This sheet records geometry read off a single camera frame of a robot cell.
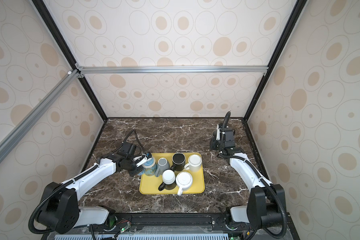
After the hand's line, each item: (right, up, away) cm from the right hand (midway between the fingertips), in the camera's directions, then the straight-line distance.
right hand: (214, 139), depth 88 cm
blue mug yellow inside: (-37, -16, -5) cm, 41 cm away
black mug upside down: (-21, -12, -2) cm, 25 cm away
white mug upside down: (-18, -22, -8) cm, 30 cm away
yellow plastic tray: (-30, -11, +11) cm, 34 cm away
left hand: (-42, -15, -1) cm, 45 cm away
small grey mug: (-30, -14, -4) cm, 33 cm away
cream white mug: (-12, -15, 0) cm, 19 cm away
